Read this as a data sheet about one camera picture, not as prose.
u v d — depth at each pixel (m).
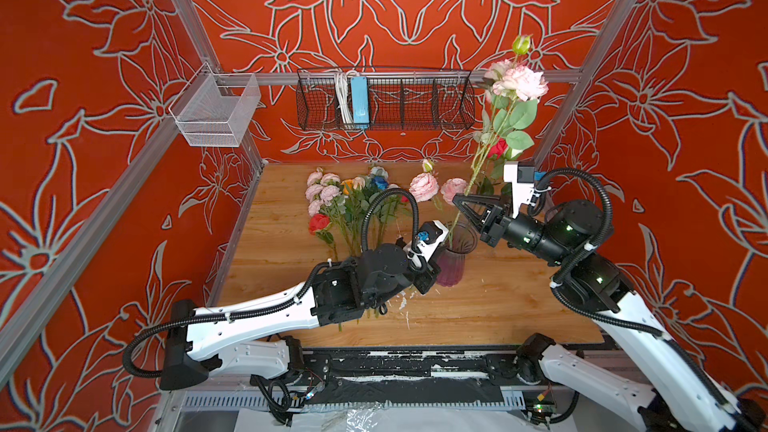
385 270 0.43
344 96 0.90
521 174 0.46
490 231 0.48
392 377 0.73
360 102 0.89
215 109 0.94
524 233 0.48
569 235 0.41
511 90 0.44
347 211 1.01
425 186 0.67
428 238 0.48
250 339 0.42
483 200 0.51
